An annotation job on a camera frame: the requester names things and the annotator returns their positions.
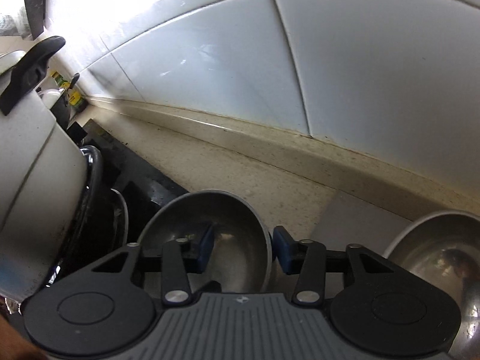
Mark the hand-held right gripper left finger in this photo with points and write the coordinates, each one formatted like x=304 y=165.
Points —
x=206 y=249

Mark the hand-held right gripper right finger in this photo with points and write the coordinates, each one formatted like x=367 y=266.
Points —
x=283 y=249

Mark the steel bowl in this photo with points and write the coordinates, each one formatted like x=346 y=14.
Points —
x=431 y=247
x=232 y=228

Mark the black gas stove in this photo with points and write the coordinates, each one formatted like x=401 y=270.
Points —
x=142 y=183

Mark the silver pressure cooker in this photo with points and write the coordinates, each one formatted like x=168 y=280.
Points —
x=30 y=157

